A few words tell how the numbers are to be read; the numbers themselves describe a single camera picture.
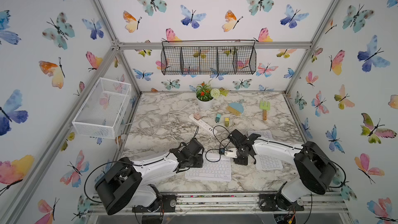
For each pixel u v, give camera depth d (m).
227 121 1.01
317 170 0.44
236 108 1.11
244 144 0.65
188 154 0.67
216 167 0.85
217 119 1.02
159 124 0.99
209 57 0.98
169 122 1.04
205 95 0.99
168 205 0.73
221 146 0.91
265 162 0.87
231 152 0.78
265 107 1.12
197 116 0.99
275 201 0.72
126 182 0.42
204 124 1.01
